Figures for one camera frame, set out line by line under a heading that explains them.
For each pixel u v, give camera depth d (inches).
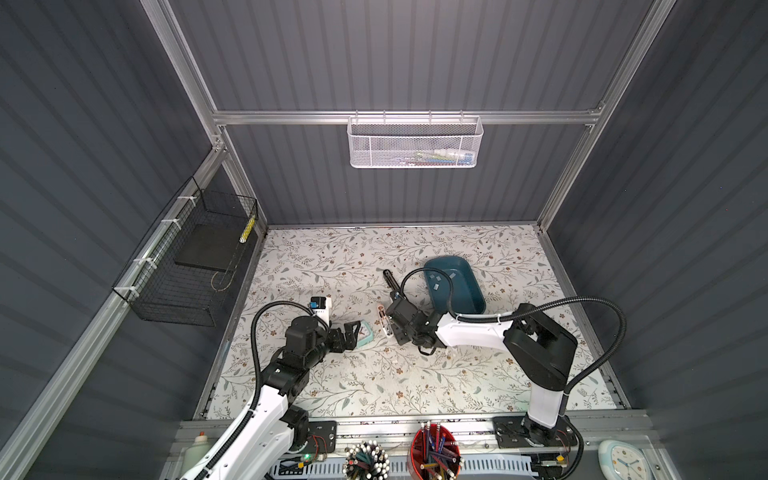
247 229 32.1
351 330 28.6
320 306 27.9
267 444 22.5
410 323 27.4
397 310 27.9
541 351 19.2
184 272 28.4
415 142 48.8
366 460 23.1
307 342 24.2
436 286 39.4
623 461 26.7
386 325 35.8
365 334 35.1
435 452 24.8
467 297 38.7
